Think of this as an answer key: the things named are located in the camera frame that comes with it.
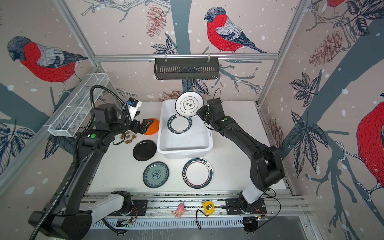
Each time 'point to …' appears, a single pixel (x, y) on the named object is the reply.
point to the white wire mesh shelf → (70, 118)
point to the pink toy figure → (180, 210)
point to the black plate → (144, 150)
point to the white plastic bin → (180, 137)
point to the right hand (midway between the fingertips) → (195, 110)
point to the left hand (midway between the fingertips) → (143, 115)
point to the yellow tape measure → (209, 207)
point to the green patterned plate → (155, 174)
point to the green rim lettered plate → (178, 124)
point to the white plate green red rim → (197, 173)
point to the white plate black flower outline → (187, 104)
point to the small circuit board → (124, 223)
